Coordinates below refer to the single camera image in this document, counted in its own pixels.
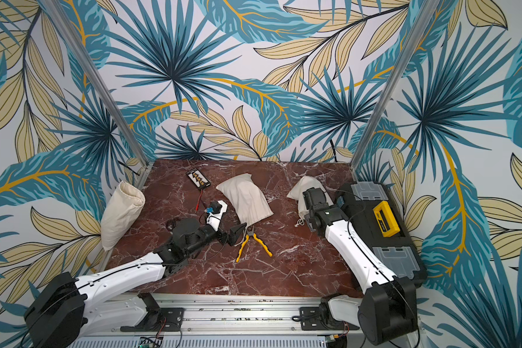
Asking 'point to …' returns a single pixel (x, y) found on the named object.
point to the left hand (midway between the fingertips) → (237, 219)
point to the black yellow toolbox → (374, 215)
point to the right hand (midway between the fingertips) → (315, 215)
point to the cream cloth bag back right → (296, 193)
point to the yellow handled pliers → (250, 230)
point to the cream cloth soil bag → (249, 199)
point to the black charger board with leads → (200, 181)
